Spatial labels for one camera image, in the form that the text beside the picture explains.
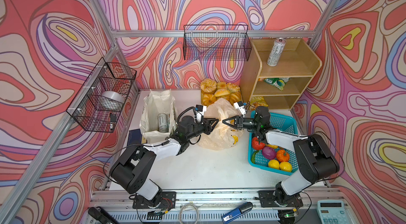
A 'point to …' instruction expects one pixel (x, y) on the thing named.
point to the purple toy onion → (269, 152)
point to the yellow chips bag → (257, 101)
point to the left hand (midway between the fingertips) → (219, 120)
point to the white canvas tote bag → (155, 102)
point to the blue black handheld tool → (245, 207)
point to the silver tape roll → (111, 100)
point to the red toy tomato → (256, 145)
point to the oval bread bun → (221, 92)
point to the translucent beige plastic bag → (224, 136)
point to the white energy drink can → (163, 122)
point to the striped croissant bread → (234, 97)
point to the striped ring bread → (208, 99)
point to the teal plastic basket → (282, 122)
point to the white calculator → (332, 212)
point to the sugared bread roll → (208, 85)
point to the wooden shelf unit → (298, 61)
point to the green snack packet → (278, 83)
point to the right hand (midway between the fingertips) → (224, 125)
